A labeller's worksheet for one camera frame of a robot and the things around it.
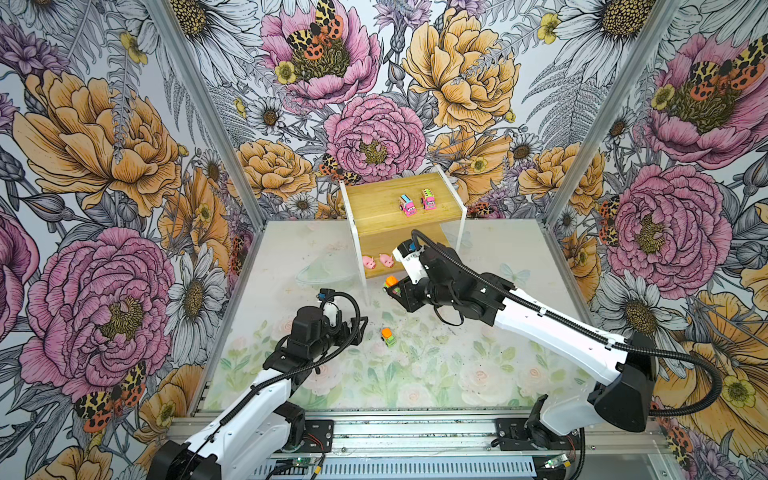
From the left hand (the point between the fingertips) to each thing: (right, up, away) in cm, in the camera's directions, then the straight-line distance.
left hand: (352, 326), depth 84 cm
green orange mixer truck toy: (+11, +13, -14) cm, 22 cm away
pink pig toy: (+4, +18, +2) cm, 18 cm away
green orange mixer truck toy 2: (+10, -4, +5) cm, 11 cm away
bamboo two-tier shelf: (+9, +31, -6) cm, 33 cm away
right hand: (+12, +10, -12) cm, 19 cm away
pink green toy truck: (+20, +34, -7) cm, 40 cm away
